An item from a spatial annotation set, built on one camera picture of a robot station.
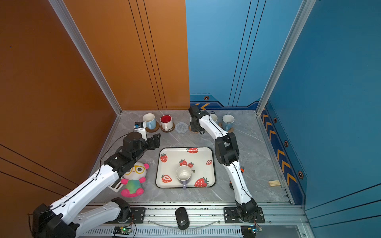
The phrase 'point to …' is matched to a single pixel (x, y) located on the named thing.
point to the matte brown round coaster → (157, 127)
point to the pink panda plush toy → (133, 179)
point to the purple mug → (183, 174)
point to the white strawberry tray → (201, 160)
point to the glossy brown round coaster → (169, 130)
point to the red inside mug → (166, 121)
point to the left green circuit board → (122, 230)
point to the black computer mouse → (182, 218)
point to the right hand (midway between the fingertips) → (196, 128)
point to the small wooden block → (274, 183)
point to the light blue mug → (151, 121)
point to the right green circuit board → (250, 231)
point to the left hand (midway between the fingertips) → (154, 133)
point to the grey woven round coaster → (181, 127)
